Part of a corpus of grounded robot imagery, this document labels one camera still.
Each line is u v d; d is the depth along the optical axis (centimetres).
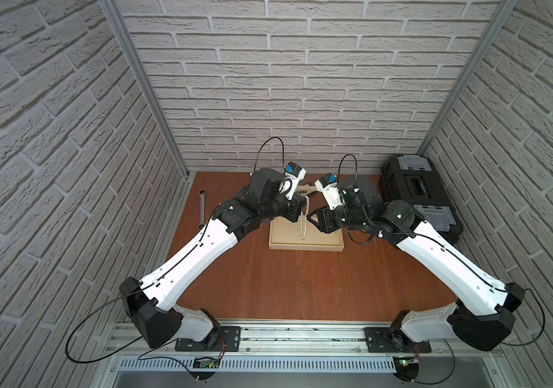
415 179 95
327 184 58
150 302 38
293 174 58
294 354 73
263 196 51
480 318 40
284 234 100
